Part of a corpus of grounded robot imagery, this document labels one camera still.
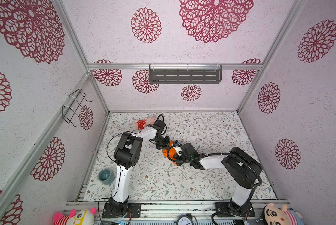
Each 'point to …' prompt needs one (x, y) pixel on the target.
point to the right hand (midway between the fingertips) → (173, 154)
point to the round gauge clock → (187, 220)
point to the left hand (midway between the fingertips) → (169, 149)
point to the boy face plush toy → (273, 215)
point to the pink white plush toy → (80, 217)
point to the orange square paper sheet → (171, 153)
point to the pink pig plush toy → (141, 124)
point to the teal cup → (105, 176)
